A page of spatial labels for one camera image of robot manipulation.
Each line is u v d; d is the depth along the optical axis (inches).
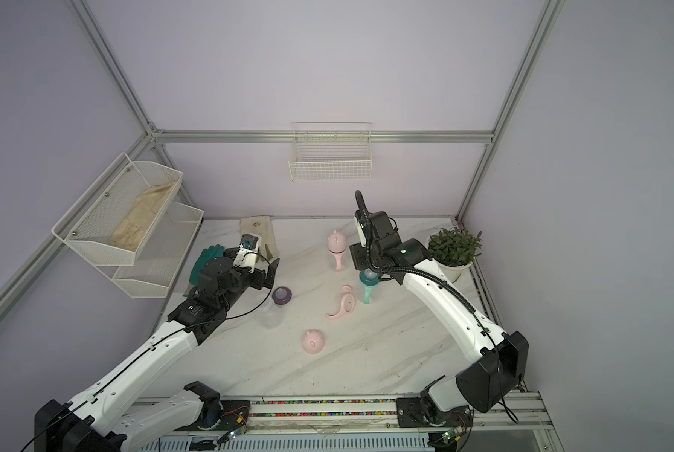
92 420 15.3
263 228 45.4
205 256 41.6
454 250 34.1
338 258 37.0
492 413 30.1
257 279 26.7
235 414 28.7
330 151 37.5
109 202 29.0
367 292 33.9
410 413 28.3
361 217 26.6
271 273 27.6
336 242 35.6
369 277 33.6
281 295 36.9
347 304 36.9
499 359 16.1
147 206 32.2
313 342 32.2
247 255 25.1
